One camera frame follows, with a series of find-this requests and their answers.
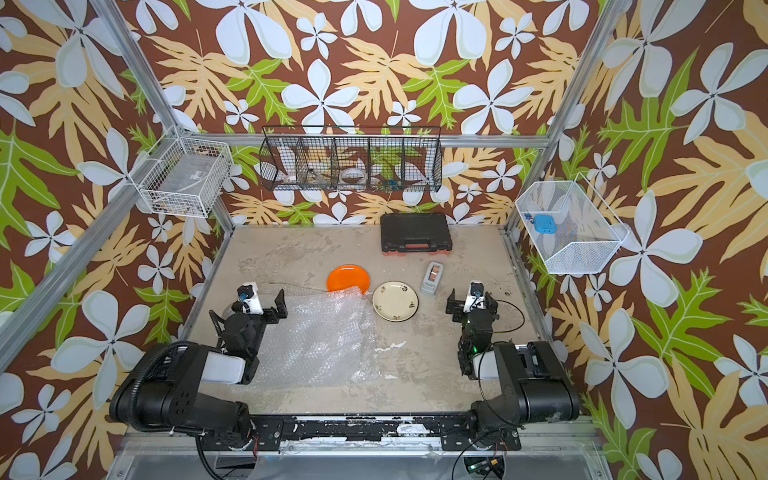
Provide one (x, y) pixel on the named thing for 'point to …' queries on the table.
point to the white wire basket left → (183, 175)
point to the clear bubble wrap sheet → (327, 339)
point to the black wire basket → (351, 158)
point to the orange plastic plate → (348, 276)
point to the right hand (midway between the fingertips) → (469, 290)
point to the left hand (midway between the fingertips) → (266, 288)
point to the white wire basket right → (569, 227)
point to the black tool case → (410, 233)
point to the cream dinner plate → (395, 301)
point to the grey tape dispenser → (432, 278)
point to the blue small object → (544, 223)
